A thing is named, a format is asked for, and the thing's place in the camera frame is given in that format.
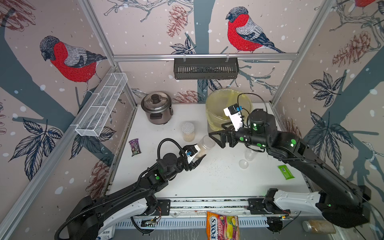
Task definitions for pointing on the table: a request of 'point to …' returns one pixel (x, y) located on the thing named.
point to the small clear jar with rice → (207, 143)
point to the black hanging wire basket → (206, 68)
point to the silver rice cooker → (157, 105)
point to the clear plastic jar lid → (243, 164)
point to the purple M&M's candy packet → (135, 147)
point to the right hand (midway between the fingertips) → (217, 127)
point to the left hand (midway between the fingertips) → (202, 147)
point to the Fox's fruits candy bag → (222, 227)
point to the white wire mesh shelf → (91, 123)
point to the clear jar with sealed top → (188, 131)
